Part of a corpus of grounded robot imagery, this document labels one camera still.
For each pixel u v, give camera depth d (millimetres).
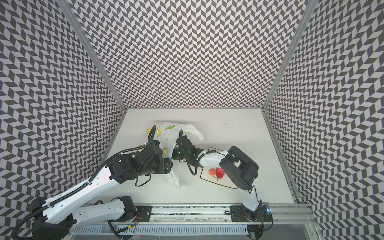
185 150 680
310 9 679
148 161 518
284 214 753
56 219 385
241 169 488
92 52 883
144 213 730
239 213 724
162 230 692
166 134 777
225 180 827
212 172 829
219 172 820
